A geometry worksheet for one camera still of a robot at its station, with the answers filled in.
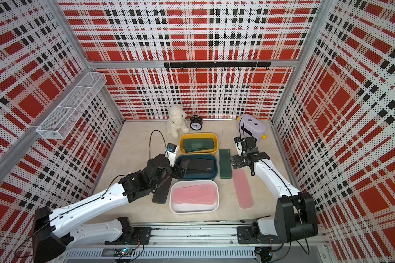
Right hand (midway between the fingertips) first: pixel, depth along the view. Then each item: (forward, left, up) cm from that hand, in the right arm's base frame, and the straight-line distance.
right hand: (245, 157), depth 87 cm
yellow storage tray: (+21, +26, -7) cm, 34 cm away
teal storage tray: (-8, +26, -7) cm, 28 cm away
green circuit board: (-42, +57, -9) cm, 71 cm away
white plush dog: (+24, +39, +3) cm, 46 cm away
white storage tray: (-24, +28, -11) cm, 38 cm away
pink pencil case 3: (-14, 0, -13) cm, 19 cm away
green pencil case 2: (+12, +31, -11) cm, 35 cm away
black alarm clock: (+31, +28, -5) cm, 42 cm away
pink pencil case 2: (-18, +26, -8) cm, 33 cm away
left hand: (-7, +32, +11) cm, 34 cm away
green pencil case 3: (+2, +10, -12) cm, 16 cm away
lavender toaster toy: (+25, -7, -2) cm, 26 cm away
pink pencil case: (-13, +17, -7) cm, 23 cm away
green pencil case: (+17, +27, -9) cm, 33 cm away
